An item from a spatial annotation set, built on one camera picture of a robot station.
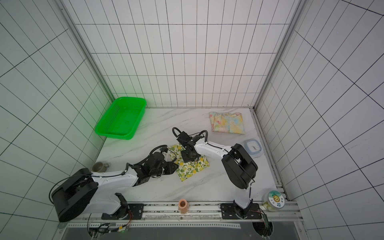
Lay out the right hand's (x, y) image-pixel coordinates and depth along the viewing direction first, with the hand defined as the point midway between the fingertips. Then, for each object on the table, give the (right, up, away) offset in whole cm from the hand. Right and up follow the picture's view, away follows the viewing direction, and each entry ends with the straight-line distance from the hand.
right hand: (188, 157), depth 90 cm
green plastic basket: (-52, +24, +24) cm, 62 cm away
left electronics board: (-43, -31, -19) cm, 57 cm away
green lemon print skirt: (-1, -6, -3) cm, 7 cm away
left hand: (-7, -6, -5) cm, 11 cm away
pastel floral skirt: (+28, +21, +18) cm, 40 cm away
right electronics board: (+37, -28, -21) cm, 51 cm away
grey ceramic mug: (-52, -5, -4) cm, 53 cm away
